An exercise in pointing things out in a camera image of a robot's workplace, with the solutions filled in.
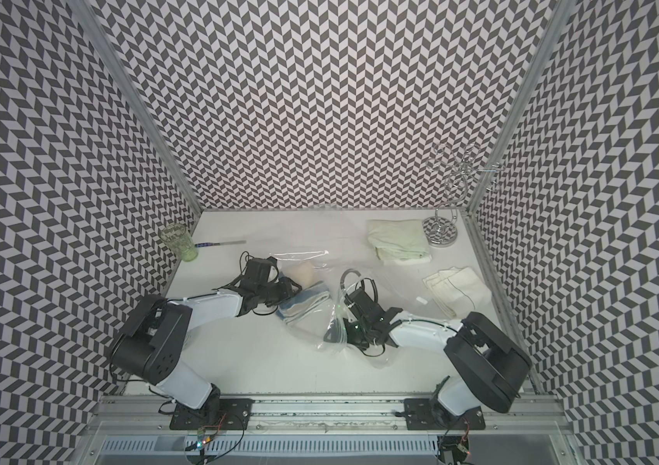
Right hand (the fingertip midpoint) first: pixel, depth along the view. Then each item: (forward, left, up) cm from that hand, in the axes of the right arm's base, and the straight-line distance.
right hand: (334, 345), depth 83 cm
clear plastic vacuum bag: (+8, -16, +17) cm, 24 cm away
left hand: (+17, +12, +1) cm, 21 cm away
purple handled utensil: (+36, +48, +2) cm, 60 cm away
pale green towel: (+37, -23, +2) cm, 44 cm away
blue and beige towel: (+12, +7, +7) cm, 16 cm away
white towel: (+18, -41, 0) cm, 45 cm away
